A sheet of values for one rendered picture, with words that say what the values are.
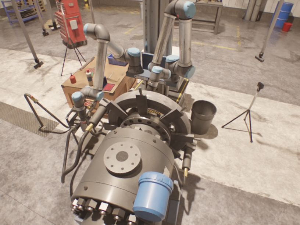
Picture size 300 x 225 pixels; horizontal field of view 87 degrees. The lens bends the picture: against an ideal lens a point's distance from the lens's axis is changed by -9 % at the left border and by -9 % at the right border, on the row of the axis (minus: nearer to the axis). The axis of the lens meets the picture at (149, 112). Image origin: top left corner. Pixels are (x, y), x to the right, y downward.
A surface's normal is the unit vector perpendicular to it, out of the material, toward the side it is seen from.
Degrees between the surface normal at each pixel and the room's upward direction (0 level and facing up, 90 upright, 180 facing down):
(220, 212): 0
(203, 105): 87
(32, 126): 0
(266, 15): 90
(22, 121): 0
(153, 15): 90
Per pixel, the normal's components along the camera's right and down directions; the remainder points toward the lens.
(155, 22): -0.40, 0.62
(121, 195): 0.21, -0.68
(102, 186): -0.14, -0.76
